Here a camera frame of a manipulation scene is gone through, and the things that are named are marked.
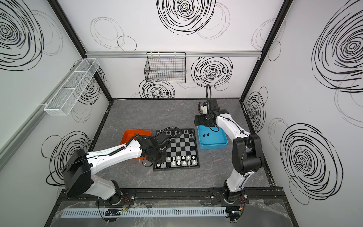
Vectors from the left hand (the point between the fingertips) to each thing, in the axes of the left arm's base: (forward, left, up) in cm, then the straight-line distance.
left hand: (165, 161), depth 79 cm
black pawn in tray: (+22, -27, -7) cm, 36 cm away
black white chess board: (+8, -10, -6) cm, 14 cm away
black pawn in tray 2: (+21, -24, -6) cm, 32 cm away
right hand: (+25, -20, +5) cm, 32 cm away
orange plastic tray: (+20, +28, -5) cm, 34 cm away
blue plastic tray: (+21, -29, -8) cm, 37 cm away
